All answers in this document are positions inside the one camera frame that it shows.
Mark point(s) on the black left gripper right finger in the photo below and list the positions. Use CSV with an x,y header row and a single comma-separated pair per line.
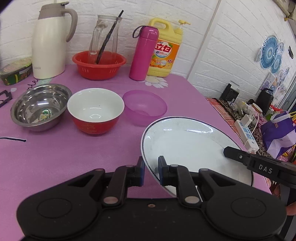
x,y
179,177

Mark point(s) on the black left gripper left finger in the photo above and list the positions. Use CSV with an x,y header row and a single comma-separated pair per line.
x,y
123,178

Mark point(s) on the white plate blue rim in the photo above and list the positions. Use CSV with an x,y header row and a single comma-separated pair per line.
x,y
193,144

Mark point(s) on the stainless steel bowl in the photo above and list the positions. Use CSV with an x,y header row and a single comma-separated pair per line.
x,y
41,108

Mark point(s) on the purple gift bag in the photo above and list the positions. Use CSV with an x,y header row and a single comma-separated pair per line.
x,y
278,134

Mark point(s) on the white power strip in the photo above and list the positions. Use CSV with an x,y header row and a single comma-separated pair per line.
x,y
246,135

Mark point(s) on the purple plastic bowl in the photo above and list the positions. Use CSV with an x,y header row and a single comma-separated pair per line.
x,y
143,107

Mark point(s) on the red and white ceramic bowl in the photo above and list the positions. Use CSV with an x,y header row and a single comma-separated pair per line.
x,y
95,111

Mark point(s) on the plaid blanket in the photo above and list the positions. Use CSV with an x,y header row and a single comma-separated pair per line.
x,y
226,112

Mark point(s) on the pink tablecloth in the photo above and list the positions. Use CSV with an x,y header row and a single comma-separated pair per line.
x,y
34,161

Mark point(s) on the black box on bed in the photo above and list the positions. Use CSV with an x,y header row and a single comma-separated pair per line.
x,y
229,94

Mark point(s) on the red plastic basket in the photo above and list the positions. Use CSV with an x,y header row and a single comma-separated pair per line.
x,y
107,68

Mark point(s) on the blue paper fan decoration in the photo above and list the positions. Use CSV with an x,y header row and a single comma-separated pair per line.
x,y
270,54

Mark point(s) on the pink thermos bottle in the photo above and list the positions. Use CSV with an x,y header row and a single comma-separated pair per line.
x,y
147,37

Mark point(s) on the dark stirring stick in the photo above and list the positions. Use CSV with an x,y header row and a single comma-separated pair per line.
x,y
108,38

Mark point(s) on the yellow detergent bottle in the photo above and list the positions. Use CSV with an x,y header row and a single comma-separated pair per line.
x,y
166,48

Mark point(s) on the clear glass pitcher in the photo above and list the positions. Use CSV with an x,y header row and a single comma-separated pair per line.
x,y
104,37

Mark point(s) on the instant noodle cup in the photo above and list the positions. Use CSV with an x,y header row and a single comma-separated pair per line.
x,y
16,71

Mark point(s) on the cream thermos jug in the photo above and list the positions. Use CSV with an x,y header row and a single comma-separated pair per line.
x,y
55,27

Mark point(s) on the black rectangular frame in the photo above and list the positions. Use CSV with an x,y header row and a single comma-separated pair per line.
x,y
5,97

